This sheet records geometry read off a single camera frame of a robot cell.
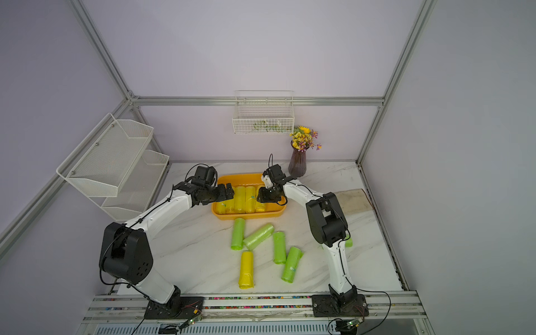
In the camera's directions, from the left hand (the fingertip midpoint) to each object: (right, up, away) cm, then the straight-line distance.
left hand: (224, 196), depth 90 cm
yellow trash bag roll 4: (+10, -2, +8) cm, 13 cm away
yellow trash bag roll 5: (+15, -6, +7) cm, 18 cm away
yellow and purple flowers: (+36, +27, +7) cm, 45 cm away
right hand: (+16, -3, +9) cm, 19 cm away
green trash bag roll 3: (+24, -21, -4) cm, 33 cm away
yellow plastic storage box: (+9, +7, +28) cm, 30 cm away
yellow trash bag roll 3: (+6, -2, +8) cm, 10 cm away
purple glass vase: (+34, +16, +18) cm, 42 cm away
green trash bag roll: (+6, -17, 0) cm, 18 cm away
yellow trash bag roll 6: (+11, -29, -12) cm, 33 cm away
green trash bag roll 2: (+14, -18, -2) cm, 23 cm away
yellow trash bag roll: (-3, -6, +6) cm, 9 cm away
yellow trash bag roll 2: (+1, -5, +8) cm, 9 cm away
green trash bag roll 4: (+29, -25, -8) cm, 40 cm away
